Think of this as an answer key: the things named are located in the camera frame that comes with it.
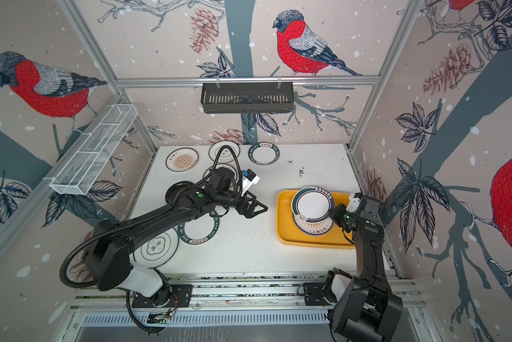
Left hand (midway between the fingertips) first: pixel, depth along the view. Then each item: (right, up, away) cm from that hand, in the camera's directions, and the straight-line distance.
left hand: (260, 204), depth 75 cm
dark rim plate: (+22, -3, +15) cm, 27 cm away
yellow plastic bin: (+11, -15, +11) cm, 21 cm away
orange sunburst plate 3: (-17, +13, +38) cm, 44 cm away
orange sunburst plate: (-45, +17, +42) cm, 64 cm away
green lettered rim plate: (-25, -13, +12) cm, 31 cm away
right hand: (+28, -5, +8) cm, 30 cm away
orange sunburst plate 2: (+22, -13, +13) cm, 29 cm away
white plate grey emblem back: (-20, +19, +43) cm, 51 cm away
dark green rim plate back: (+2, +20, +44) cm, 48 cm away
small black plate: (-43, +2, +28) cm, 51 cm away
